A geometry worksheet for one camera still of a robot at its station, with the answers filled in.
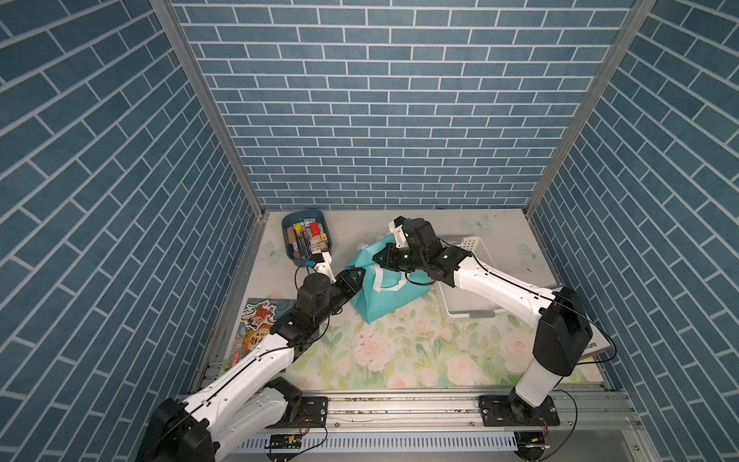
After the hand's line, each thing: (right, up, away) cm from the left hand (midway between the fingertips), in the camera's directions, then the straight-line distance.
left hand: (373, 273), depth 76 cm
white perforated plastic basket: (+25, -11, +11) cm, 30 cm away
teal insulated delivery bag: (+3, -6, +8) cm, 11 cm away
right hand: (0, +4, +4) cm, 5 cm away
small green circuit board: (-22, -42, -4) cm, 48 cm away
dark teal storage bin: (-32, +18, +40) cm, 54 cm away
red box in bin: (-24, +13, +36) cm, 45 cm away
